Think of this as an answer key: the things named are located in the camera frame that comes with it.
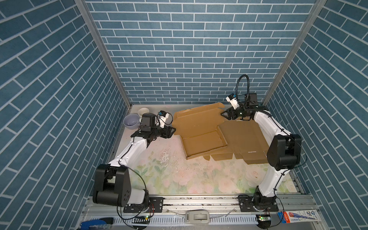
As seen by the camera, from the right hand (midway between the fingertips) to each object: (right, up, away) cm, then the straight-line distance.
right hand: (224, 110), depth 92 cm
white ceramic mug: (-58, 0, +14) cm, 60 cm away
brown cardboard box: (-17, -11, +1) cm, 21 cm away
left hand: (-34, -11, -6) cm, 36 cm away
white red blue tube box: (+28, -54, -22) cm, 64 cm away
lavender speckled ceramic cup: (-66, -7, +12) cm, 67 cm away
